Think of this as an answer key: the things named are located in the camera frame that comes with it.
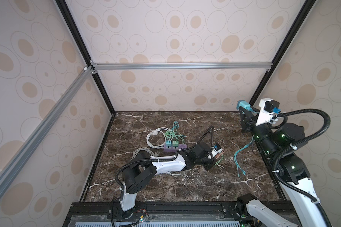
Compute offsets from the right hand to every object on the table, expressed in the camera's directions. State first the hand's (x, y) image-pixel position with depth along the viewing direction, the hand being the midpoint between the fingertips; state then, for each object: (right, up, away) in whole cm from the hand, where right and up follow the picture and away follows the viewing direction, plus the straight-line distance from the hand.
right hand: (245, 106), depth 55 cm
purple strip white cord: (-42, -12, +49) cm, 66 cm away
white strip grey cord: (-40, -26, +37) cm, 61 cm away
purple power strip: (-28, -23, +40) cm, 54 cm away
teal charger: (-32, -19, +37) cm, 53 cm away
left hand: (-2, -27, +23) cm, 35 cm away
